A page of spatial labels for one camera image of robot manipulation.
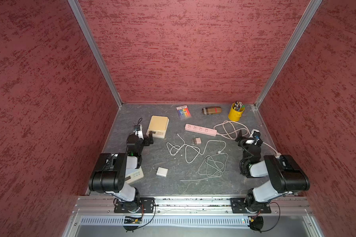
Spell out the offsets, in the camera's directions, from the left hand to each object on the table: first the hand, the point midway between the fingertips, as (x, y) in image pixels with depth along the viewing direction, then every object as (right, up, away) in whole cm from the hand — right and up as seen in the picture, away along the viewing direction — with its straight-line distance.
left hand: (144, 134), depth 94 cm
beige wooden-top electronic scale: (+7, +6, +12) cm, 15 cm away
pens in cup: (+63, +19, +3) cm, 66 cm away
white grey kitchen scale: (-4, -22, -12) cm, 25 cm away
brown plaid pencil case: (+48, +17, +19) cm, 54 cm away
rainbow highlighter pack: (+26, +15, +20) cm, 36 cm away
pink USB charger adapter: (+35, -5, +3) cm, 35 cm away
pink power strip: (+38, +2, +9) cm, 39 cm away
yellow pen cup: (+63, +15, +9) cm, 66 cm away
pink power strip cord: (+68, +6, +13) cm, 70 cm away
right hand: (+65, +1, -5) cm, 65 cm away
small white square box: (+13, -21, -10) cm, 26 cm away
